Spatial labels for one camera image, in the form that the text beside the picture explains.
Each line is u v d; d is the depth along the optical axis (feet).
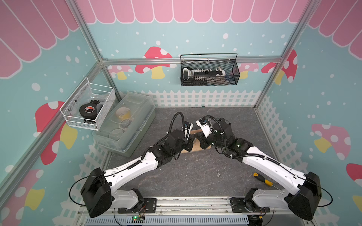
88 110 2.33
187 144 2.24
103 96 2.47
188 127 2.15
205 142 2.12
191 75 2.90
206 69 3.01
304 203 1.26
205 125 2.05
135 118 2.95
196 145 2.23
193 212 2.42
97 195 1.31
